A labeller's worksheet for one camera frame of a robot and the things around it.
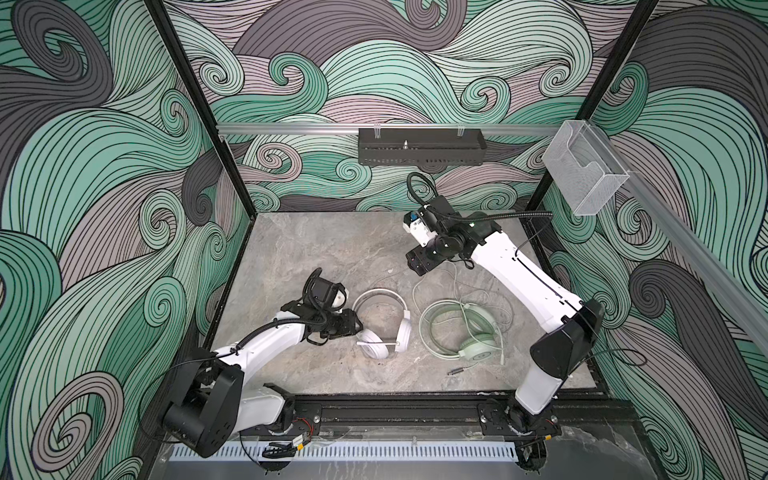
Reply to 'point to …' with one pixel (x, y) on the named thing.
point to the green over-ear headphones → (484, 339)
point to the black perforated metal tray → (421, 146)
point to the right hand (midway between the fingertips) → (422, 256)
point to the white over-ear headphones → (371, 344)
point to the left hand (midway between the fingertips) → (358, 326)
